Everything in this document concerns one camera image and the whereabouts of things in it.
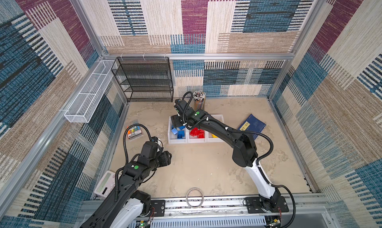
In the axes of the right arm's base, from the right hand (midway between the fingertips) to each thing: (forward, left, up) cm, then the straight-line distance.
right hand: (178, 120), depth 90 cm
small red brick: (-5, -13, -7) cm, 16 cm away
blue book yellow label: (+5, -50, -13) cm, 52 cm away
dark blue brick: (0, +3, -11) cm, 12 cm away
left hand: (-20, +5, -3) cm, 21 cm away
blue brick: (-3, -1, -10) cm, 11 cm away
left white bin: (-4, +5, -14) cm, 15 cm away
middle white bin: (-7, -6, -10) cm, 14 cm away
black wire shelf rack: (+36, +25, +3) cm, 44 cm away
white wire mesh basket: (+7, +59, +4) cm, 60 cm away
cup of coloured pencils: (+15, -13, +4) cm, 20 cm away
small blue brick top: (+2, -1, -11) cm, 12 cm away
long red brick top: (-2, -10, -10) cm, 14 cm away
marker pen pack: (+1, +31, -12) cm, 33 cm away
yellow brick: (-21, -17, +16) cm, 32 cm away
